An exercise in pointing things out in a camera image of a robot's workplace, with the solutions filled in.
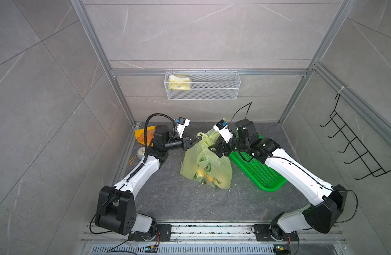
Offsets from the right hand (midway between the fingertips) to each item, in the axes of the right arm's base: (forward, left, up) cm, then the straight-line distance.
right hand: (215, 142), depth 74 cm
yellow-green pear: (-5, +7, -22) cm, 24 cm away
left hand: (+2, +7, +2) cm, 7 cm away
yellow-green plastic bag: (-9, +5, -6) cm, 12 cm away
